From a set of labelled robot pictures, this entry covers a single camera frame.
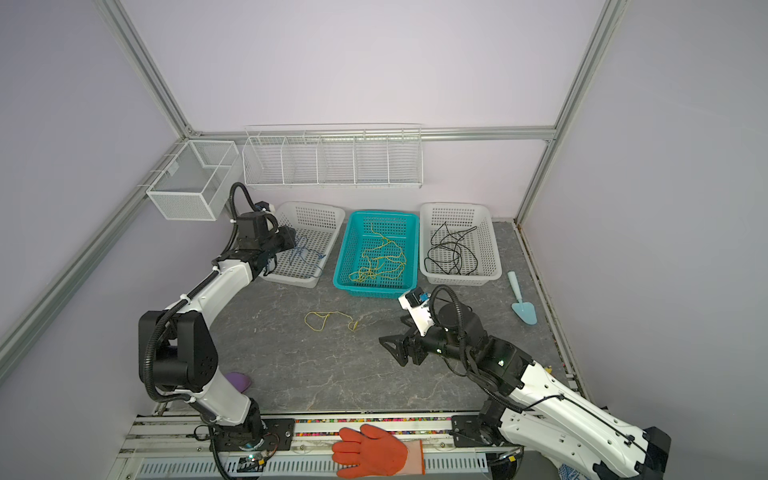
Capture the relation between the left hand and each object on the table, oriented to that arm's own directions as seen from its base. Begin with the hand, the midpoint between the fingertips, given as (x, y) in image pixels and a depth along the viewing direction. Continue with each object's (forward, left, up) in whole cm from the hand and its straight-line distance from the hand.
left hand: (295, 232), depth 90 cm
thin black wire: (+4, -51, -20) cm, 55 cm away
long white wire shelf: (+24, -12, +10) cm, 29 cm away
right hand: (-35, -28, +3) cm, 45 cm away
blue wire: (+3, +1, -21) cm, 21 cm away
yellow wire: (-20, -5, -20) cm, 29 cm away
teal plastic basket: (+13, -16, -18) cm, 28 cm away
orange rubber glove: (-56, -22, -19) cm, 63 cm away
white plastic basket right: (+7, -64, -18) cm, 67 cm away
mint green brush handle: (-20, -71, -21) cm, 76 cm away
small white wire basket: (+21, +34, +5) cm, 40 cm away
